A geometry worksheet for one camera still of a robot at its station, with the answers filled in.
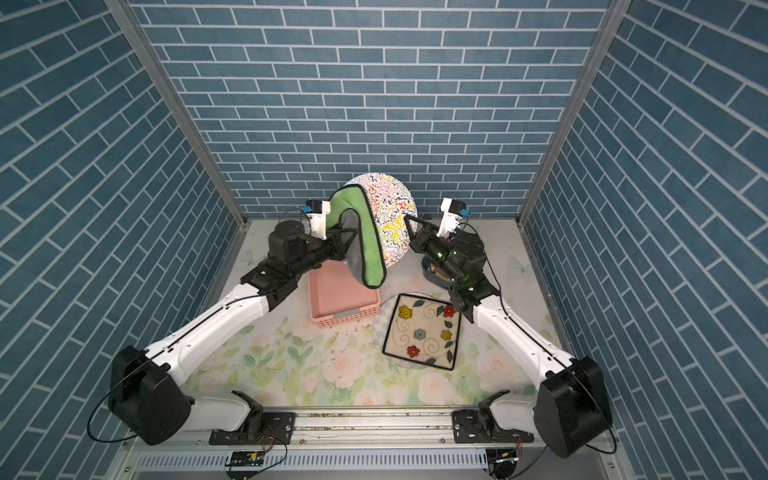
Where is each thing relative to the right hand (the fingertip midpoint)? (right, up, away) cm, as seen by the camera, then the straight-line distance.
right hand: (406, 219), depth 69 cm
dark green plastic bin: (+10, -16, +35) cm, 39 cm away
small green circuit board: (-39, -59, +3) cm, 70 cm away
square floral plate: (+6, -32, +20) cm, 38 cm away
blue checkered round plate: (-8, -32, +22) cm, 39 cm away
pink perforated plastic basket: (-22, -23, +26) cm, 41 cm away
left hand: (-10, -3, +5) cm, 12 cm away
